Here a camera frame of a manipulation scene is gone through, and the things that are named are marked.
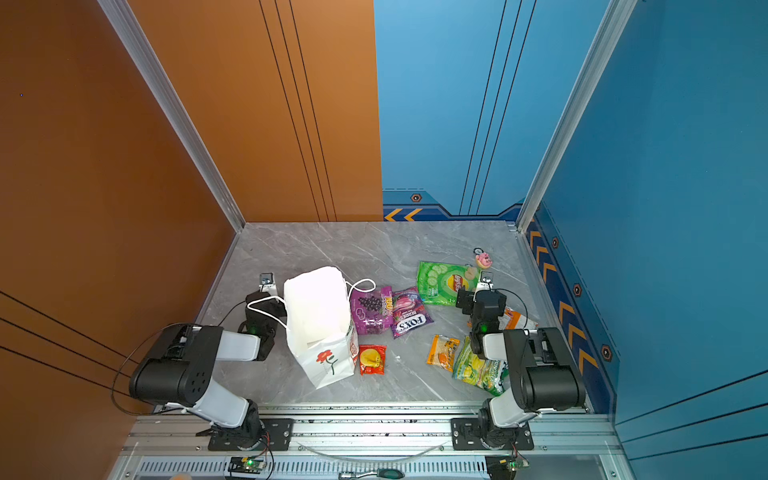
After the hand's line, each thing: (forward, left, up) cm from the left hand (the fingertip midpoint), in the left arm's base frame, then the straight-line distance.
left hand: (276, 287), depth 94 cm
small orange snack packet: (-18, -52, -4) cm, 55 cm away
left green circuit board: (-45, -3, -8) cm, 46 cm away
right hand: (0, -64, 0) cm, 64 cm away
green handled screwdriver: (-47, -36, -4) cm, 59 cm away
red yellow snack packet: (-21, -32, -4) cm, 38 cm away
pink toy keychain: (+15, -69, -3) cm, 71 cm away
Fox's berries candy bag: (-7, -42, -3) cm, 43 cm away
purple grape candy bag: (-8, -31, 0) cm, 32 cm away
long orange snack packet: (-10, -73, -2) cm, 74 cm away
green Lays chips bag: (+6, -53, -5) cm, 54 cm away
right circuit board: (-45, -64, -7) cm, 79 cm away
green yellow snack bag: (-25, -64, -4) cm, 69 cm away
